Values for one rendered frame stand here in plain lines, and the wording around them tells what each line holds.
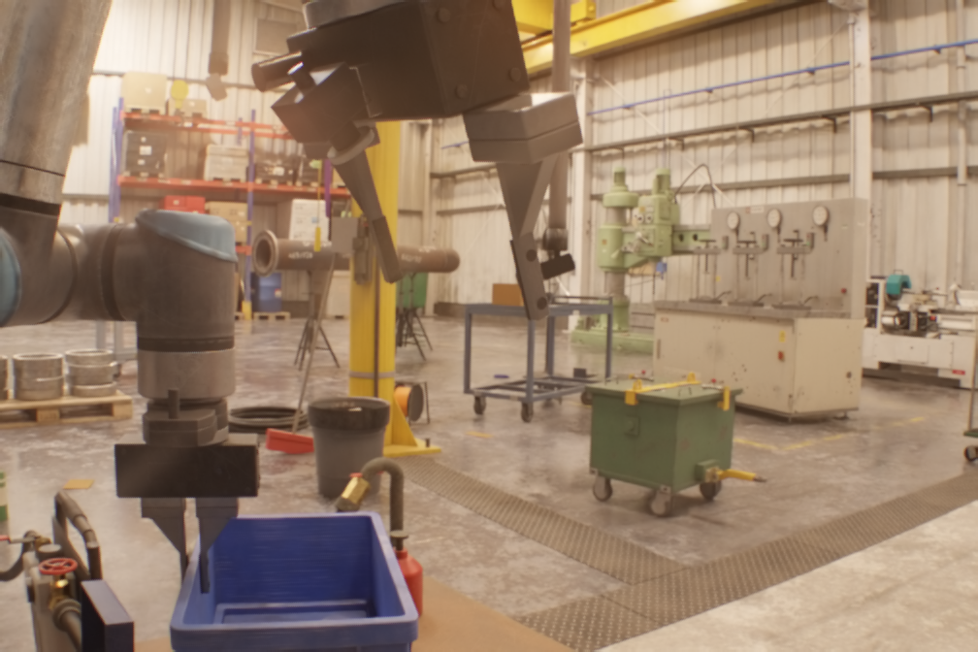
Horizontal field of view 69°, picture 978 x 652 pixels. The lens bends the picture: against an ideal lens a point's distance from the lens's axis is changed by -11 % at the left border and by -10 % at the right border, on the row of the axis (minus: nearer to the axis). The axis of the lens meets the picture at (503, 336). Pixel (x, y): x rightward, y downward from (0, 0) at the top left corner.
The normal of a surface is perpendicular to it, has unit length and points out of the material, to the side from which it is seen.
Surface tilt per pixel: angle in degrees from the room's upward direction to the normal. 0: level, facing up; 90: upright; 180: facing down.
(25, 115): 97
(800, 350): 90
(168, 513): 90
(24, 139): 97
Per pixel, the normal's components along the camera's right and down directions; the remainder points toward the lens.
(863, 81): -0.83, 0.02
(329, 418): -0.29, 0.10
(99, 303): 0.04, 0.66
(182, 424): 0.26, 0.08
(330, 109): 0.64, 0.19
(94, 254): 0.09, -0.28
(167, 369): -0.01, 0.07
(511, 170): -0.74, 0.42
